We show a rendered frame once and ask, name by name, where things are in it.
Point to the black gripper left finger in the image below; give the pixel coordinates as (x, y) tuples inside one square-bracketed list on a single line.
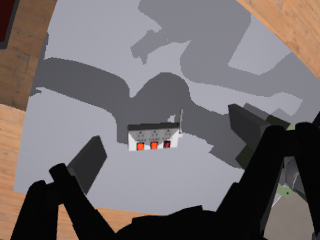
[(37, 222)]

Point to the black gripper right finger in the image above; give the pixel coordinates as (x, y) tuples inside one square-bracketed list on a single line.
[(252, 198)]

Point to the grey power strip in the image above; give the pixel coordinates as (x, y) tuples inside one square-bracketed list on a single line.
[(153, 136)]

